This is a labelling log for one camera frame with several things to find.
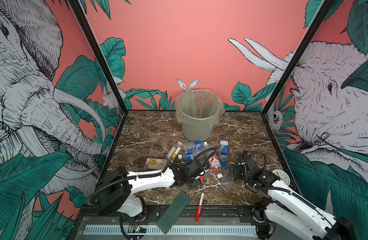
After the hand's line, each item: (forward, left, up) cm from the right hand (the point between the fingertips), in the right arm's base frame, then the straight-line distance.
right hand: (233, 167), depth 83 cm
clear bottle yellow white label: (+13, +35, -4) cm, 37 cm away
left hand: (-5, +21, -1) cm, 22 cm away
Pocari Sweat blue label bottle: (+8, +26, -3) cm, 28 cm away
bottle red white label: (+3, +11, -2) cm, 11 cm away
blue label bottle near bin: (+15, +22, -2) cm, 27 cm away
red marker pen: (-19, +20, -6) cm, 28 cm away
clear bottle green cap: (-5, +3, -8) cm, 10 cm away
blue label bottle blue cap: (+10, +4, -2) cm, 11 cm away
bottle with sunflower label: (+3, +47, -1) cm, 47 cm away
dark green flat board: (-24, +35, -7) cm, 43 cm away
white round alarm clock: (-3, -29, -4) cm, 29 cm away
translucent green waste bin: (+42, +19, +3) cm, 46 cm away
